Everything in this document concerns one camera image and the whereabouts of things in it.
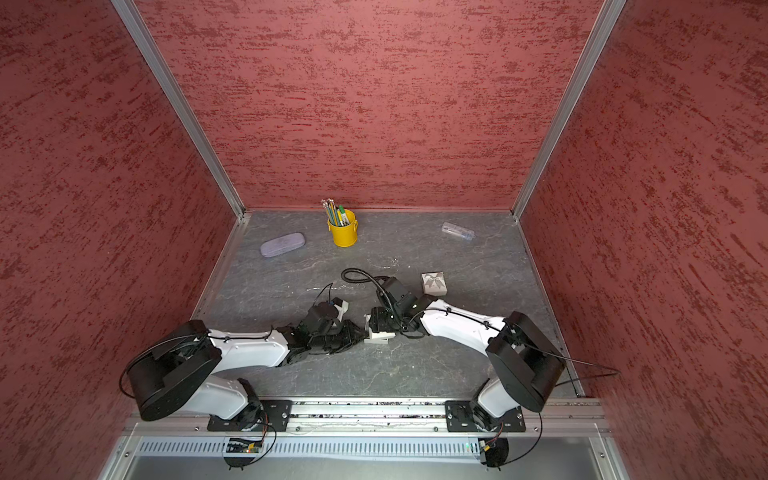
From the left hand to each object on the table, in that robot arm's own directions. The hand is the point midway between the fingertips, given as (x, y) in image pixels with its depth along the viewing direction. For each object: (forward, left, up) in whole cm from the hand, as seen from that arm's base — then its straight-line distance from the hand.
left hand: (367, 342), depth 84 cm
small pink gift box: (0, -3, +3) cm, 4 cm away
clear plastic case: (+45, -32, -2) cm, 56 cm away
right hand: (+3, -3, +1) cm, 5 cm away
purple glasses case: (+36, +34, +1) cm, 49 cm away
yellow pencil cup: (+38, +10, +2) cm, 39 cm away
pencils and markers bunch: (+42, +13, +10) cm, 45 cm away
